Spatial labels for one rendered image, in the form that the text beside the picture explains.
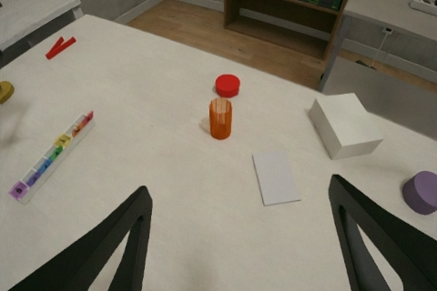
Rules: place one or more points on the white box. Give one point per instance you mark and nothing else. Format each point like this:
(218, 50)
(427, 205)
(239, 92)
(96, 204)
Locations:
(344, 126)

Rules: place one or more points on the orange translucent cylinder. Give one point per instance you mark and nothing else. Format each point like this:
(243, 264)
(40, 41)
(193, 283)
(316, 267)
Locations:
(220, 123)

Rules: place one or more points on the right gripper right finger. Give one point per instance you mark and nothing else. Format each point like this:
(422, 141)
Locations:
(411, 253)

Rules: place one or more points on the purple cylinder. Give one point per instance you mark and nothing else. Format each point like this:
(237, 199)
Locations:
(420, 193)

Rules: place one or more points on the grey flat slab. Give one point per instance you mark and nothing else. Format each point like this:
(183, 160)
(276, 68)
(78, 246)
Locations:
(276, 180)

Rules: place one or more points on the yellow round disc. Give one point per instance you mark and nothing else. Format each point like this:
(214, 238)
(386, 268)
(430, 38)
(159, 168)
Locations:
(8, 91)

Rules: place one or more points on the red flat bar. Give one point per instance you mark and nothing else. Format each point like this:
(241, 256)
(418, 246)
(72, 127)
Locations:
(57, 48)

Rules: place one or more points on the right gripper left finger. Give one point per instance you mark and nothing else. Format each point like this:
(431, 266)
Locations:
(77, 266)

